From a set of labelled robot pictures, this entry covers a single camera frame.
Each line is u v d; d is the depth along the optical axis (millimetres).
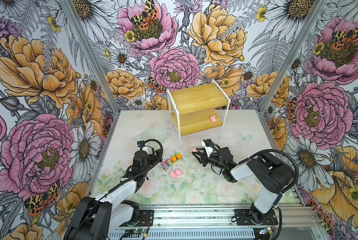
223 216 763
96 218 415
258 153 550
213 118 937
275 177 477
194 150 870
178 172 877
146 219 734
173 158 923
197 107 766
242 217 742
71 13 729
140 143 766
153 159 745
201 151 857
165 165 893
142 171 616
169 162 907
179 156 941
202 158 813
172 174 869
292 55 894
